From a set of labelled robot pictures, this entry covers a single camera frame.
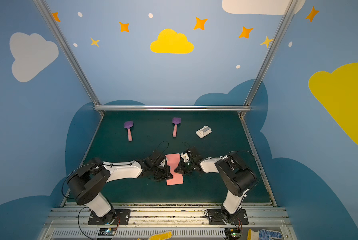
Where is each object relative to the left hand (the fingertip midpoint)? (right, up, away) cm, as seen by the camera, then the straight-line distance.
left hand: (175, 178), depth 85 cm
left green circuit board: (-33, -22, -13) cm, 41 cm away
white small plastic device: (+20, +26, +23) cm, 41 cm away
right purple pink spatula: (0, +35, +30) cm, 46 cm away
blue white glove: (+43, -22, -15) cm, 50 cm away
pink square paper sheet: (-1, +9, +6) cm, 11 cm away
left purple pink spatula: (-37, +32, +28) cm, 56 cm away
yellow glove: (-6, -22, -16) cm, 27 cm away
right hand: (-1, +3, +5) cm, 6 cm away
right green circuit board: (+28, -22, -14) cm, 39 cm away
